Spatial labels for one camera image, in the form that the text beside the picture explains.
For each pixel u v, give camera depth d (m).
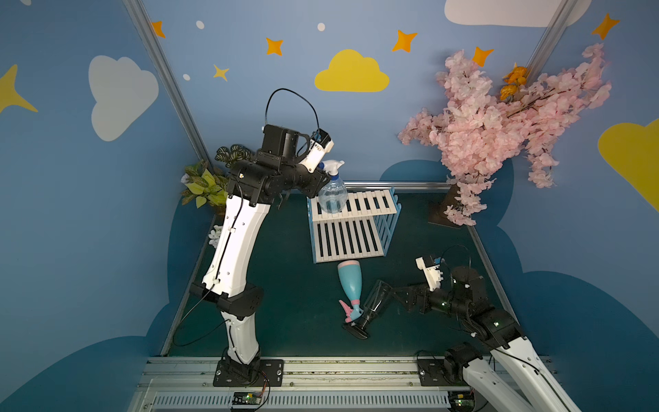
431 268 0.65
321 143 0.55
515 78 0.82
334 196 0.82
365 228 1.08
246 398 0.72
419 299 0.64
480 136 0.75
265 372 0.74
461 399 0.73
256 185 0.42
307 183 0.56
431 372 0.74
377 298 0.84
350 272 0.89
